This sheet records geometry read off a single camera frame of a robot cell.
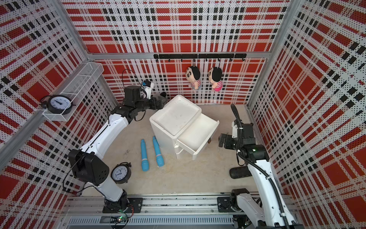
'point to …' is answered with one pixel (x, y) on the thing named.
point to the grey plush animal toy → (163, 94)
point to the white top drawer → (194, 136)
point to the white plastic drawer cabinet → (169, 120)
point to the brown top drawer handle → (209, 140)
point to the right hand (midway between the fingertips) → (229, 139)
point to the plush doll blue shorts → (192, 75)
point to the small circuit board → (118, 219)
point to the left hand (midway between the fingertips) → (163, 99)
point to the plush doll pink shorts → (215, 77)
